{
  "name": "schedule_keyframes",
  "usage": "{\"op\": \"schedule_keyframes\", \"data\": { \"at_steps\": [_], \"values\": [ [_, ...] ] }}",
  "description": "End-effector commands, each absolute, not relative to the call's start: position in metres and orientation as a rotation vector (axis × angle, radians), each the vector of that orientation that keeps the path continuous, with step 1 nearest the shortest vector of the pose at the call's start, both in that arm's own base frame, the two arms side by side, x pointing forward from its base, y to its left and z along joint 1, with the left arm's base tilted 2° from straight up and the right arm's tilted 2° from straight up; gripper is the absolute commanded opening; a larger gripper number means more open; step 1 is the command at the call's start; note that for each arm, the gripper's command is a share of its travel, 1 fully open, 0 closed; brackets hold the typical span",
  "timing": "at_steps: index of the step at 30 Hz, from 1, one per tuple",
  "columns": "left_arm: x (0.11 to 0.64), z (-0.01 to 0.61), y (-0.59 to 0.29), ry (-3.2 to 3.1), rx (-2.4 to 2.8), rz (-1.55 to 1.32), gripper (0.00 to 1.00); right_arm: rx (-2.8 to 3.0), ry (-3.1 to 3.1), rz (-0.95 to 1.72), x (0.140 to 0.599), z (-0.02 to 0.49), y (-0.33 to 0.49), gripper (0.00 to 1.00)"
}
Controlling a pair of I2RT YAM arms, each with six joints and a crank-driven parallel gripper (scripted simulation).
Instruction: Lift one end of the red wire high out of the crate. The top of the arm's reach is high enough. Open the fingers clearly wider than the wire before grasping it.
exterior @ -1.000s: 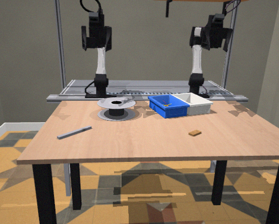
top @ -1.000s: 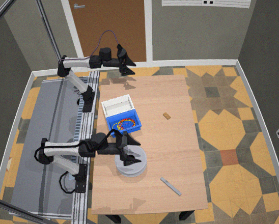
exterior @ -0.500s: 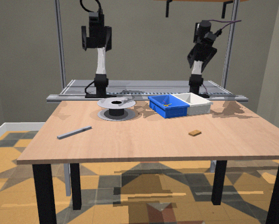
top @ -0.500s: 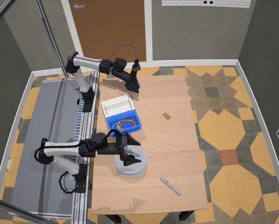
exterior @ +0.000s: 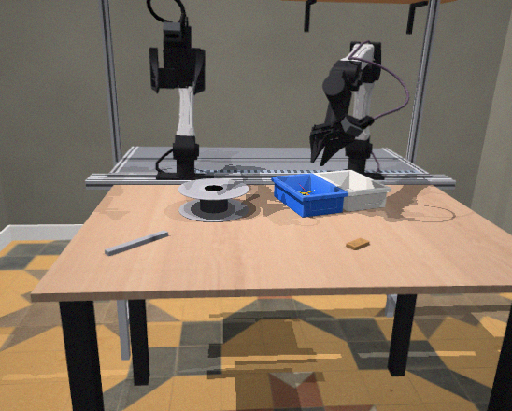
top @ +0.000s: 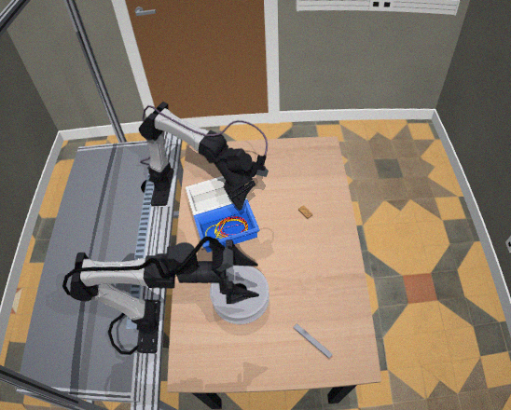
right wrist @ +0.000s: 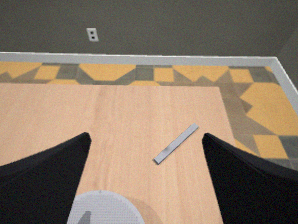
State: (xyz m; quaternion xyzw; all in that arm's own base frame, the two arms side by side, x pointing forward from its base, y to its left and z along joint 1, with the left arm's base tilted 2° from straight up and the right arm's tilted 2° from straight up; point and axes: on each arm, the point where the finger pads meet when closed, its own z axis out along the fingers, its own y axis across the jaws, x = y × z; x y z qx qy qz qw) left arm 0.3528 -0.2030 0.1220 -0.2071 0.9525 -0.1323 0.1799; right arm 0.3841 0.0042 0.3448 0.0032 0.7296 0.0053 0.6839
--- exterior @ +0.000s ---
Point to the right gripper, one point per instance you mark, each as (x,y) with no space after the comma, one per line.
(165,77)

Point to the blue plastic crate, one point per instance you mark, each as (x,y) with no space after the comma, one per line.
(325,198)

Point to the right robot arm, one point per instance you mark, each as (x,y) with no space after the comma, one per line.
(177,35)

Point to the white wire spool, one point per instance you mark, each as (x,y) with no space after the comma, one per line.
(214,199)

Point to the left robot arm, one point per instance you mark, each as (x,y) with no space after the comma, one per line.
(338,87)

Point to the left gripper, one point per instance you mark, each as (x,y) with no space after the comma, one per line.
(323,135)

